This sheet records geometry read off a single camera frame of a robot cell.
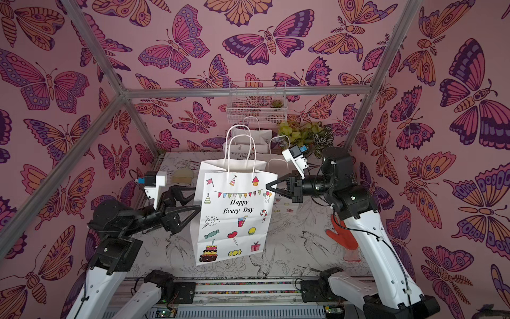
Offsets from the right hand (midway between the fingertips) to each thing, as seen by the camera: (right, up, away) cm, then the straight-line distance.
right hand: (271, 186), depth 56 cm
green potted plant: (+23, +20, +36) cm, 47 cm away
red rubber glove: (+33, -25, +29) cm, 51 cm away
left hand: (-19, -4, -3) cm, 19 cm away
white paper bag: (-2, +20, +36) cm, 41 cm away
